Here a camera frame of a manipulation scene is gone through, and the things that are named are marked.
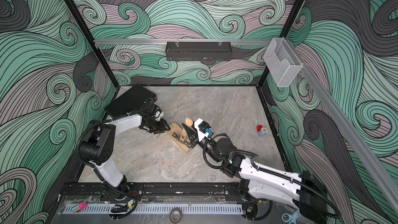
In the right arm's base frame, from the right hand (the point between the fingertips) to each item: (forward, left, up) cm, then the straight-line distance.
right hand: (184, 123), depth 62 cm
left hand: (+14, +13, -28) cm, 34 cm away
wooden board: (+14, +8, -28) cm, 32 cm away
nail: (+10, +18, -31) cm, 37 cm away
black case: (+36, +39, -28) cm, 60 cm away
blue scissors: (-30, -46, -31) cm, 63 cm away
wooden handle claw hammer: (+1, +1, -13) cm, 13 cm away
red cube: (+15, -45, -31) cm, 56 cm away
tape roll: (-28, +5, -32) cm, 43 cm away
